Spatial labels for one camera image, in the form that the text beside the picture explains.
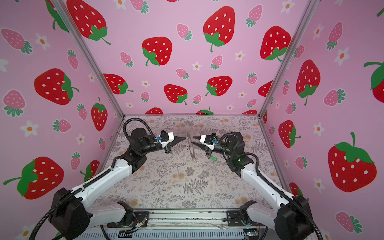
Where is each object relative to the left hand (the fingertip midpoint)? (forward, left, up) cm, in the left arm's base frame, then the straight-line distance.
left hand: (183, 136), depth 67 cm
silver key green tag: (+7, -16, -32) cm, 37 cm away
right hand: (0, -5, -1) cm, 5 cm away
